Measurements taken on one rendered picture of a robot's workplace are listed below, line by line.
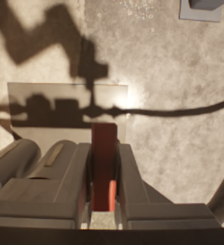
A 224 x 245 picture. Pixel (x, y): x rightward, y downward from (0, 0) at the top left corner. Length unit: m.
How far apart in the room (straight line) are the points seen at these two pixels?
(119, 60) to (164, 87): 0.18
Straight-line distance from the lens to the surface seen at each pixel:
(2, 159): 0.34
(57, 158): 0.32
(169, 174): 0.76
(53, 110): 0.64
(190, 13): 0.69
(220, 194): 0.31
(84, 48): 0.62
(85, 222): 0.23
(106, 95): 0.60
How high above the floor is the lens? 0.61
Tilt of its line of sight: 75 degrees down
